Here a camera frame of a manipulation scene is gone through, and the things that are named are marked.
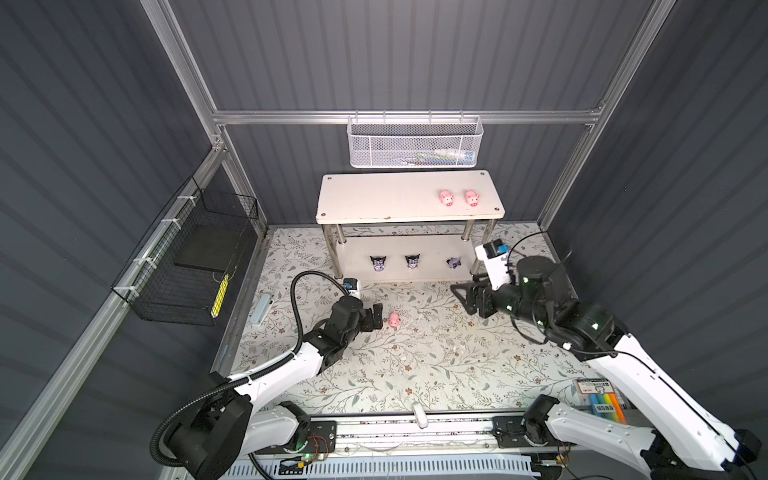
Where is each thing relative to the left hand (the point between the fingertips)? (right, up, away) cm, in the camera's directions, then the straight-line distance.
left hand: (368, 305), depth 86 cm
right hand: (+23, +8, -21) cm, 32 cm away
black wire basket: (-44, +11, -13) cm, 47 cm away
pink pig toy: (+8, -6, +7) cm, 12 cm away
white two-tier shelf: (+13, +27, +34) cm, 45 cm away
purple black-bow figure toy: (+27, +12, +11) cm, 31 cm away
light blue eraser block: (-35, -2, +8) cm, 36 cm away
